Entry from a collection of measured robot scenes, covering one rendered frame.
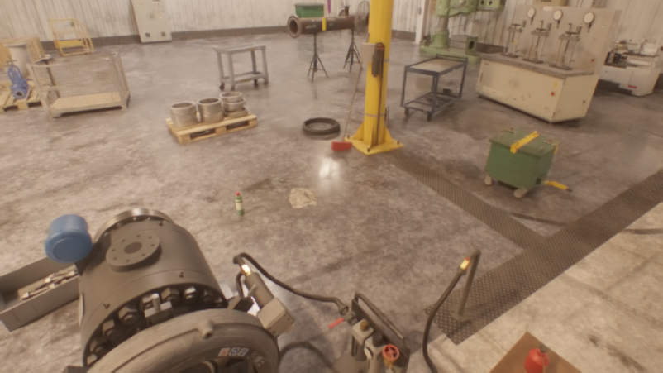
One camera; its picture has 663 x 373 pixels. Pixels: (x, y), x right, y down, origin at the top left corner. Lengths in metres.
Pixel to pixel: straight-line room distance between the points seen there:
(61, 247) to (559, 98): 6.11
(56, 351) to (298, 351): 1.47
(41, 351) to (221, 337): 1.74
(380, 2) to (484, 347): 3.43
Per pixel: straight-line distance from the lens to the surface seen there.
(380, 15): 4.13
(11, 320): 3.02
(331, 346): 2.25
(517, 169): 3.76
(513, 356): 1.85
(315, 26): 7.93
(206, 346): 1.23
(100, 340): 1.59
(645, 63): 9.63
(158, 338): 1.21
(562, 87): 6.17
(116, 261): 1.63
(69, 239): 1.73
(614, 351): 2.81
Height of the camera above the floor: 1.90
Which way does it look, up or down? 28 degrees down
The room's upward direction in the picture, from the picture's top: straight up
